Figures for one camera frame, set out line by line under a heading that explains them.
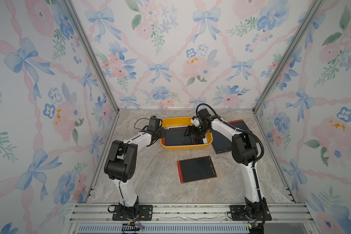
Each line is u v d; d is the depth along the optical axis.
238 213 0.75
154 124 0.78
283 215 0.75
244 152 0.60
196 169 0.88
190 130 0.91
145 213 0.75
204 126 0.81
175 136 1.01
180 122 1.07
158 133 0.85
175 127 1.08
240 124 1.13
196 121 0.96
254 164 0.60
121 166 0.50
